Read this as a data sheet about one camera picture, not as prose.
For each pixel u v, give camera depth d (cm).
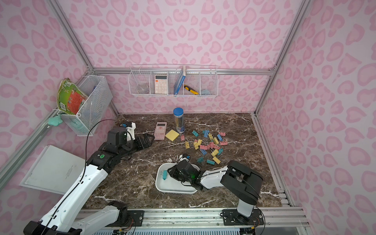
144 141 66
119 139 55
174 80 100
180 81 87
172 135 107
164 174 86
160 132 107
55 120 63
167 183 85
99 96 86
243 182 47
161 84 95
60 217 39
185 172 66
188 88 98
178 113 96
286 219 73
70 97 73
